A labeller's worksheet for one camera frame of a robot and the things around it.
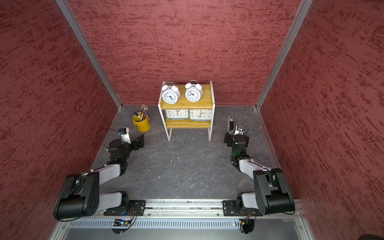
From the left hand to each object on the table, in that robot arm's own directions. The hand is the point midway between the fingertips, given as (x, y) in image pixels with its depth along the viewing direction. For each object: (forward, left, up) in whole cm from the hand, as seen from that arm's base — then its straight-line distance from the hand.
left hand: (136, 137), depth 90 cm
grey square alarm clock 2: (+10, -40, +10) cm, 42 cm away
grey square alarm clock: (+11, -28, +10) cm, 32 cm away
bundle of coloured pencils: (+18, -2, +6) cm, 19 cm away
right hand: (+2, -61, 0) cm, 62 cm away
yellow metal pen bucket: (+11, 0, -4) cm, 12 cm away
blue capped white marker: (+17, +3, +1) cm, 17 cm away
